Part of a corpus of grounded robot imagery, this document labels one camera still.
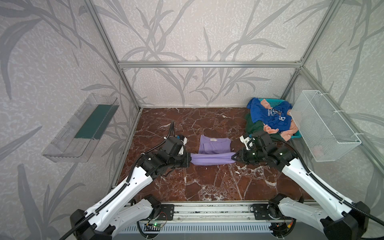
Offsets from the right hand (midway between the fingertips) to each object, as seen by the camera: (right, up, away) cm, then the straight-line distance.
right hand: (232, 152), depth 74 cm
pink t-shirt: (+38, +7, +17) cm, 42 cm away
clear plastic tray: (-69, +7, -11) cm, 70 cm away
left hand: (-19, -1, -2) cm, 19 cm away
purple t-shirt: (-8, -3, +20) cm, 22 cm away
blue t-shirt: (+36, +18, +28) cm, 49 cm away
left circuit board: (-38, -36, -3) cm, 52 cm away
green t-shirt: (+22, +12, +21) cm, 33 cm away
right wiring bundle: (+24, -37, -2) cm, 44 cm away
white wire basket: (+38, +10, -10) cm, 41 cm away
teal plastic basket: (+40, +30, +41) cm, 65 cm away
